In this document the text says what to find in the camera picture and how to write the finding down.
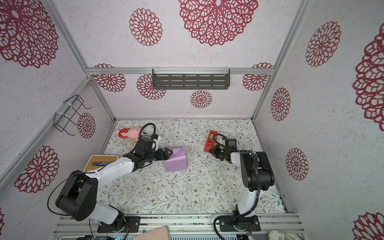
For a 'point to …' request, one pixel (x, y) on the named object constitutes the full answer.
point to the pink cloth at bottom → (159, 233)
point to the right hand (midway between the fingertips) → (210, 148)
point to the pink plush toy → (131, 133)
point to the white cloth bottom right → (275, 235)
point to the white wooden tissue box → (97, 161)
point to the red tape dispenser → (210, 141)
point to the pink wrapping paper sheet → (177, 161)
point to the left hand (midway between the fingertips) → (166, 154)
